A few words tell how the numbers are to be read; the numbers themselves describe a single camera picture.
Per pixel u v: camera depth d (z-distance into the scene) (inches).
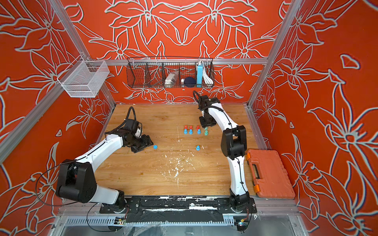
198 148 36.3
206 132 39.4
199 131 39.5
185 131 39.6
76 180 16.8
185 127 40.7
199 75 34.6
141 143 30.0
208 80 35.6
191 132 39.5
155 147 37.4
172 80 36.1
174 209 28.6
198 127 40.7
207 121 32.3
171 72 37.9
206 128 41.2
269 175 30.5
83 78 36.0
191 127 40.6
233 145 22.1
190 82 37.5
